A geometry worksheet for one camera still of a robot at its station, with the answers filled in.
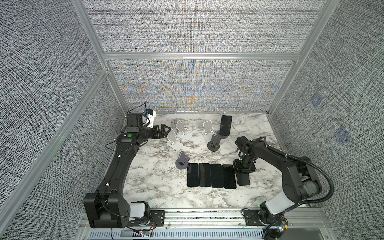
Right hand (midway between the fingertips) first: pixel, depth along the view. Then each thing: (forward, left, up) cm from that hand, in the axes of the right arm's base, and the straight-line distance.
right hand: (240, 171), depth 87 cm
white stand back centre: (+26, +18, +4) cm, 32 cm away
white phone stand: (+24, +35, +4) cm, 43 cm away
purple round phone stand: (+4, +34, +4) cm, 34 cm away
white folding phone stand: (+18, +40, +4) cm, 44 cm away
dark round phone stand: (+16, +14, +4) cm, 22 cm away
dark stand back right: (+24, +8, +1) cm, 26 cm away
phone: (-4, +6, -4) cm, 8 cm away
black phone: (-5, -1, 0) cm, 5 cm away
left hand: (+13, +43, +23) cm, 51 cm away
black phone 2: (+27, +6, +10) cm, 30 cm away
